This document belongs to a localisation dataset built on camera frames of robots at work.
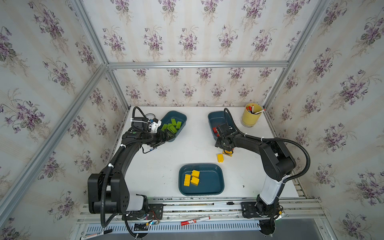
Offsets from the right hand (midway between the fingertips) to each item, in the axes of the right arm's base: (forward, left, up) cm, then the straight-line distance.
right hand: (218, 145), depth 97 cm
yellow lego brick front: (-9, 0, 0) cm, 9 cm away
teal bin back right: (+26, -2, -2) cm, 26 cm away
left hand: (-4, +30, +17) cm, 35 cm away
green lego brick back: (+21, +31, +1) cm, 38 cm away
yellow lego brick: (-19, +16, +1) cm, 25 cm away
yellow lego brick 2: (-6, -5, +2) cm, 8 cm away
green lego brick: (+18, +27, +1) cm, 33 cm away
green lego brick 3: (+18, +34, +1) cm, 39 cm away
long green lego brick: (+17, +37, 0) cm, 40 cm away
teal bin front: (-23, +7, 0) cm, 24 cm away
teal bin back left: (+22, +36, +4) cm, 42 cm away
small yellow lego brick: (-23, +16, 0) cm, 28 cm away
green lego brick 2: (+13, +31, +1) cm, 34 cm away
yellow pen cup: (+17, -24, +5) cm, 30 cm away
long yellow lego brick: (-22, +21, 0) cm, 30 cm away
